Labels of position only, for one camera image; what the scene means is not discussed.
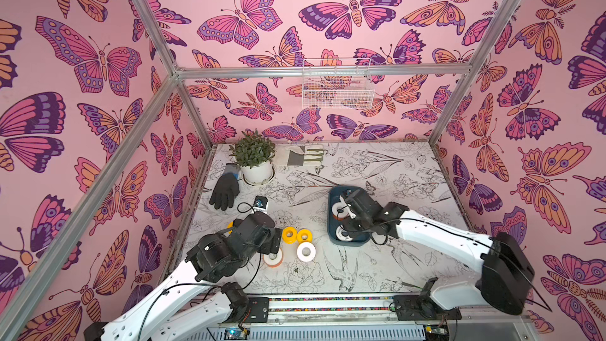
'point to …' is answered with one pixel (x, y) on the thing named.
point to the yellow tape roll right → (304, 232)
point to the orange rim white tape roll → (274, 263)
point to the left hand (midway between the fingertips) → (268, 226)
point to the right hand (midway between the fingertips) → (344, 225)
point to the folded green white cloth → (304, 155)
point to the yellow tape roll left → (289, 234)
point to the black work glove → (226, 189)
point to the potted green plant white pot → (254, 152)
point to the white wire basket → (337, 91)
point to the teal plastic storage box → (334, 192)
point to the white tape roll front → (312, 251)
